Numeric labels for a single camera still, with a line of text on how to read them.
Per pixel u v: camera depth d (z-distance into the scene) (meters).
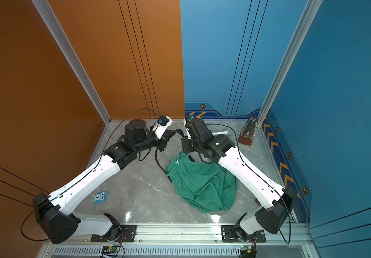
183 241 0.73
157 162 0.71
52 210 0.39
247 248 0.72
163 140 0.62
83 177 0.45
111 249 0.71
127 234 0.73
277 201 0.39
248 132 1.02
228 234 0.72
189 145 0.63
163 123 0.58
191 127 0.51
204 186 0.79
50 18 0.72
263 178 0.42
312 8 0.69
